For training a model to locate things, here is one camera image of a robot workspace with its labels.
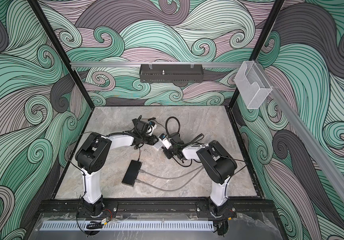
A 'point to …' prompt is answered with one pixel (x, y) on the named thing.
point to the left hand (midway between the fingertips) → (158, 140)
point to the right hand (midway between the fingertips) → (164, 148)
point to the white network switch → (158, 144)
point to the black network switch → (132, 173)
